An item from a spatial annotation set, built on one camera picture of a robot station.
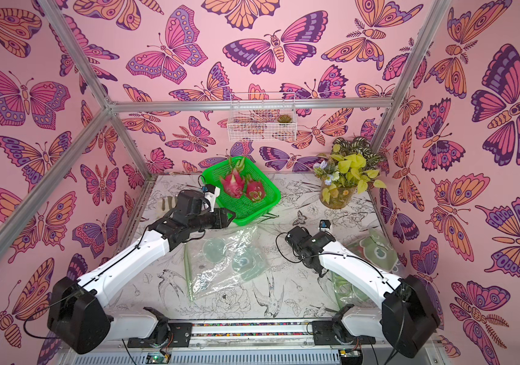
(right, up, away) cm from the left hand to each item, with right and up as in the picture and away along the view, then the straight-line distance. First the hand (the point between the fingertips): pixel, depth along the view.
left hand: (234, 213), depth 80 cm
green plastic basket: (+2, -1, +25) cm, 25 cm away
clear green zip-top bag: (-8, -20, +9) cm, 23 cm away
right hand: (+34, -15, +1) cm, 37 cm away
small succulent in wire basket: (+19, +38, +14) cm, 45 cm away
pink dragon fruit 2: (+6, +8, +22) cm, 25 cm away
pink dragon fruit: (-4, +13, +25) cm, 29 cm away
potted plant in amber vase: (+44, +17, +8) cm, 48 cm away
